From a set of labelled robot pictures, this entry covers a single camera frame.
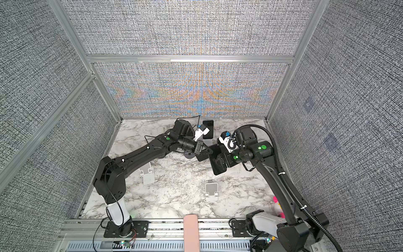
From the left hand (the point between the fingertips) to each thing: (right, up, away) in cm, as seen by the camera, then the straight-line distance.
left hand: (211, 152), depth 75 cm
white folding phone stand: (-34, -14, +10) cm, 38 cm away
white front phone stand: (0, -21, +6) cm, 22 cm away
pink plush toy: (+32, -27, 0) cm, 42 cm away
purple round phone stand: (-12, -4, +22) cm, 25 cm away
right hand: (+6, -2, -1) cm, 7 cm away
